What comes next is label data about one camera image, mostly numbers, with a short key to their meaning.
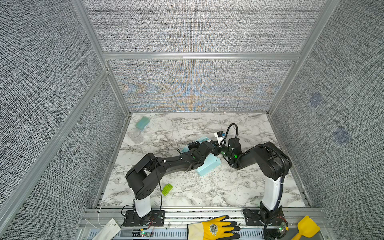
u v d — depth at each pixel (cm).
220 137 85
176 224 73
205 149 68
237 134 73
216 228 69
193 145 80
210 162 92
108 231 69
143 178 47
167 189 80
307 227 71
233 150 76
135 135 103
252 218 73
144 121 113
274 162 53
